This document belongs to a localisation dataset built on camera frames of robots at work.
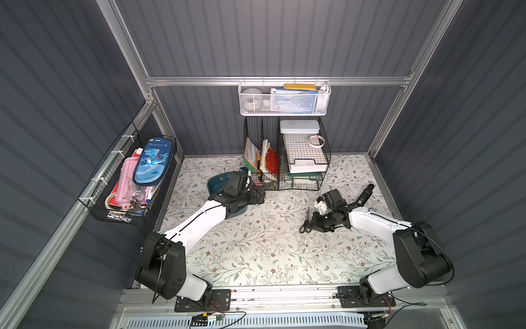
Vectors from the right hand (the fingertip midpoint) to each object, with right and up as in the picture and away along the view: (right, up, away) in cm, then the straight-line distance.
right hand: (312, 224), depth 89 cm
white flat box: (-4, +46, +13) cm, 48 cm away
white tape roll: (+3, +36, +8) cm, 37 cm away
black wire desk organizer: (-10, +33, +10) cm, 36 cm away
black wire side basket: (-71, +16, -27) cm, 78 cm away
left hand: (-24, +14, -3) cm, 28 cm away
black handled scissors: (-2, -1, +1) cm, 3 cm away
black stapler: (+30, +11, +13) cm, 34 cm away
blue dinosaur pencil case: (-59, +26, -19) cm, 67 cm away
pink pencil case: (-67, +19, -21) cm, 73 cm away
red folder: (-18, +30, +22) cm, 41 cm away
